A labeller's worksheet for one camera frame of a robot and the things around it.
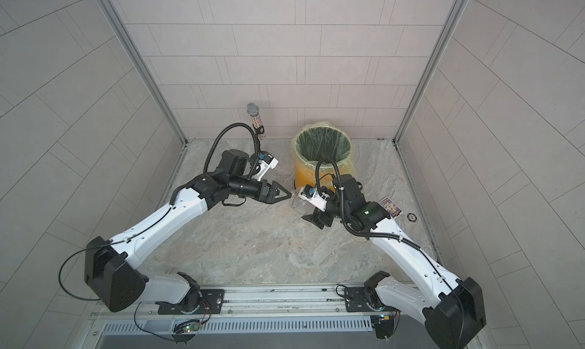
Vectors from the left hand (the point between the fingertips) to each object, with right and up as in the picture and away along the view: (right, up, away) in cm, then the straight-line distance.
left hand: (286, 193), depth 71 cm
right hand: (+7, -4, +5) cm, 10 cm away
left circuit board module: (-28, -39, -6) cm, 48 cm away
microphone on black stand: (-14, +29, +14) cm, 35 cm away
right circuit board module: (+30, -40, -3) cm, 50 cm away
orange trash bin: (+4, +3, +11) cm, 12 cm away
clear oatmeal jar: (+4, -3, -4) cm, 6 cm away
